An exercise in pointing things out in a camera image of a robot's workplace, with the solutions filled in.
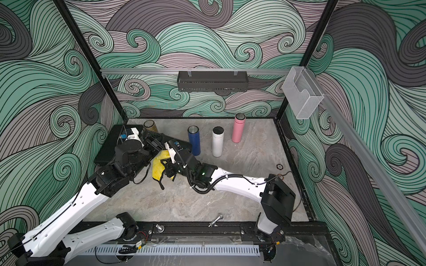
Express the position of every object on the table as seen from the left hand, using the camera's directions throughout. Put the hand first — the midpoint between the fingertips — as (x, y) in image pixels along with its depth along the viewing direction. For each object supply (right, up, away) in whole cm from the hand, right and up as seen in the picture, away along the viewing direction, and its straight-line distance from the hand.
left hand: (162, 136), depth 66 cm
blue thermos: (+11, -3, +24) cm, 26 cm away
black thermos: (+1, 0, -2) cm, 2 cm away
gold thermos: (-13, +5, +21) cm, 26 cm away
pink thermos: (+37, +4, +30) cm, 48 cm away
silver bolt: (+21, -41, +9) cm, 47 cm away
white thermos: (+24, -3, +22) cm, 32 cm away
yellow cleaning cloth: (-3, -13, +3) cm, 14 cm away
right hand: (-2, -11, +4) cm, 12 cm away
